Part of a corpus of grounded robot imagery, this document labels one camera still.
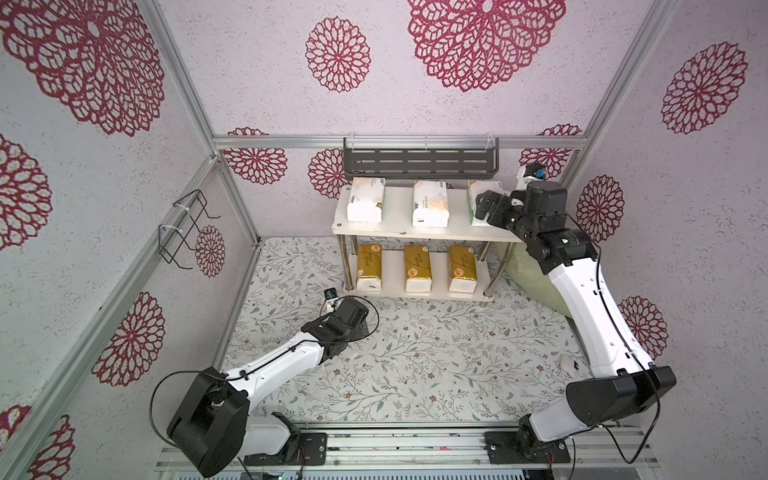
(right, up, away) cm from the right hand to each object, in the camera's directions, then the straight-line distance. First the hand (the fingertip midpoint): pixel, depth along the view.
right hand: (493, 196), depth 71 cm
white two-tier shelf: (-20, -14, +35) cm, 42 cm away
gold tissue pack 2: (-15, -18, +22) cm, 32 cm away
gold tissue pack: (-2, -18, +21) cm, 28 cm away
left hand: (-37, -34, +16) cm, 53 cm away
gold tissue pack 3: (-31, -17, +24) cm, 42 cm away
